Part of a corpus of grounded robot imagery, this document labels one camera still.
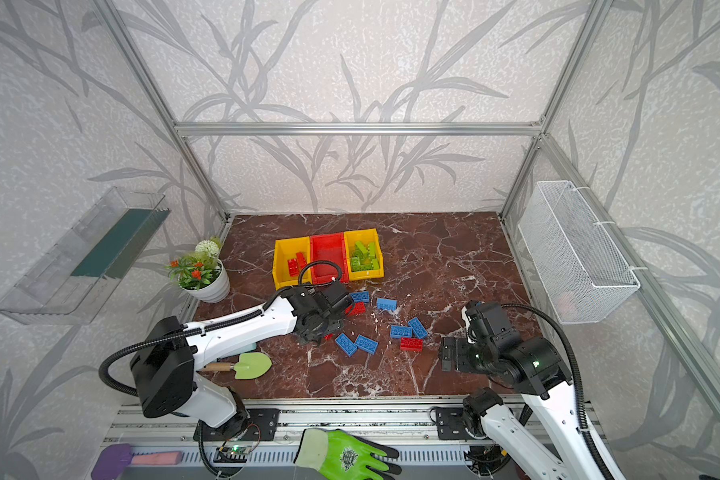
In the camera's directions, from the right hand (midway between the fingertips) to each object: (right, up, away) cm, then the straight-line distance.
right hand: (454, 343), depth 70 cm
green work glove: (-27, -26, -1) cm, 37 cm away
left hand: (-30, +2, +14) cm, 34 cm away
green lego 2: (-21, +21, +36) cm, 47 cm away
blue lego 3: (-22, -6, +17) cm, 28 cm away
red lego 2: (-8, -6, +17) cm, 20 cm away
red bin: (-36, +22, +36) cm, 55 cm away
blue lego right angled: (-6, -2, +19) cm, 20 cm away
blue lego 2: (-28, -6, +18) cm, 33 cm away
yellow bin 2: (-23, +26, +40) cm, 53 cm away
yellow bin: (-52, +21, +38) cm, 67 cm away
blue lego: (-15, +4, +24) cm, 29 cm away
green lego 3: (-23, +16, +35) cm, 45 cm away
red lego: (-45, +17, +34) cm, 59 cm away
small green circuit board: (-54, -28, +2) cm, 60 cm away
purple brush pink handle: (-80, -26, -1) cm, 84 cm away
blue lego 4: (-12, -3, +19) cm, 23 cm away
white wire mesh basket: (+25, +18, -7) cm, 32 cm away
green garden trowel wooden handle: (-55, -11, +14) cm, 58 cm away
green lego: (-24, +22, +38) cm, 50 cm away
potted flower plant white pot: (-70, +15, +17) cm, 73 cm away
